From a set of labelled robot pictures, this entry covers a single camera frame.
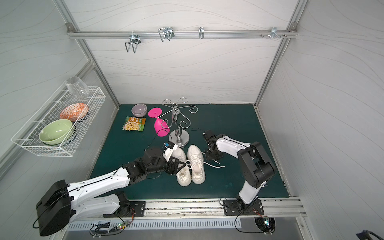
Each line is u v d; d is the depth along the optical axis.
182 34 0.77
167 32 0.76
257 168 0.47
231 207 0.73
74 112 0.71
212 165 0.88
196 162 0.82
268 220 0.70
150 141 1.04
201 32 0.72
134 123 1.07
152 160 0.61
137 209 0.74
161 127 0.86
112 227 0.69
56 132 0.62
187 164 0.81
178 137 0.97
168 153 0.70
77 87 0.66
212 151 0.78
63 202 0.40
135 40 0.78
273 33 0.77
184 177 0.77
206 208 0.75
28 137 0.56
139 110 1.12
